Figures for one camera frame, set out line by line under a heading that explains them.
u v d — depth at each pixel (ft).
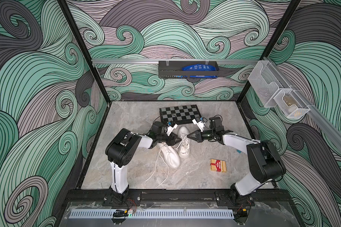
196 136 2.67
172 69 3.13
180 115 3.50
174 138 2.76
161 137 2.72
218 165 2.73
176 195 2.42
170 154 2.84
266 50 2.90
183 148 2.82
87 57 3.03
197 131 2.65
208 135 2.55
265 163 1.50
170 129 2.80
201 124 2.67
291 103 2.16
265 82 2.59
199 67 3.02
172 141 2.76
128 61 6.46
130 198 2.39
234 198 2.12
